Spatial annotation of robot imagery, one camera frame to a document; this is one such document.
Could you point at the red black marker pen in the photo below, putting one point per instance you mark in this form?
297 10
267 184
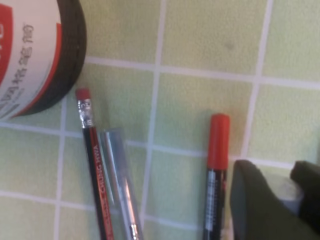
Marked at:
216 177

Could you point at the red black pencil with eraser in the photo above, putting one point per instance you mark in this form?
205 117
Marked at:
96 169

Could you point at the black mesh pen holder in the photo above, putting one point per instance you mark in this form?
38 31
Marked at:
42 51

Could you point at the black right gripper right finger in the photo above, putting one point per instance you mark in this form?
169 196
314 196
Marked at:
307 176

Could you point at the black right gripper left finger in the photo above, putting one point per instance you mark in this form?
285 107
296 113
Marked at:
257 214

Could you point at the grey silver pen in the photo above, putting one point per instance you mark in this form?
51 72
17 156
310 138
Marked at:
119 181

